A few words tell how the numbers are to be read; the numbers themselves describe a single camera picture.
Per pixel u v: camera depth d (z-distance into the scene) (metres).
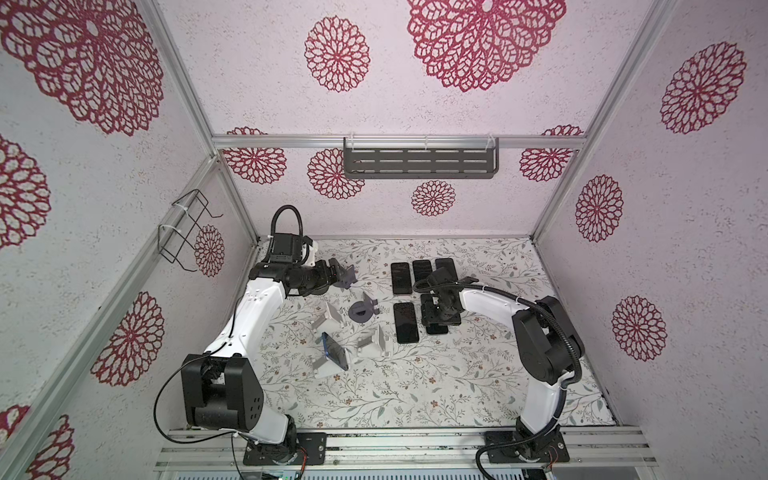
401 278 1.07
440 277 0.78
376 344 0.84
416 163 0.97
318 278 0.74
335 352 0.92
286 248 0.65
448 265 1.13
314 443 0.75
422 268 1.08
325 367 0.85
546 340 0.50
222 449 0.75
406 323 1.00
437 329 0.88
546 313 0.52
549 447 0.70
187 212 0.78
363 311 0.97
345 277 1.05
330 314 0.88
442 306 0.82
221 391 0.42
